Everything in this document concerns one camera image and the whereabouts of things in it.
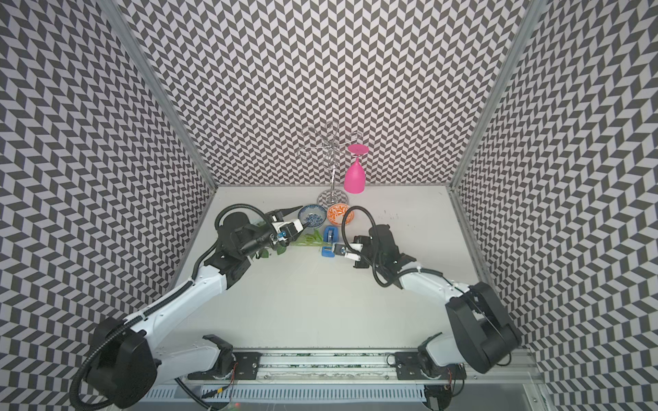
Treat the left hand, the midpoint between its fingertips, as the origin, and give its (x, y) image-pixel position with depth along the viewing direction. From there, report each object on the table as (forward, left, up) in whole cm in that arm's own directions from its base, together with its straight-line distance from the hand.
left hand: (303, 212), depth 74 cm
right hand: (-1, -13, -17) cm, 22 cm away
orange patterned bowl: (+19, -8, -25) cm, 33 cm away
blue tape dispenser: (+7, -7, -23) cm, 25 cm away
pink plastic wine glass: (+19, -16, -5) cm, 25 cm away
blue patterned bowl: (+19, +1, -25) cm, 31 cm away
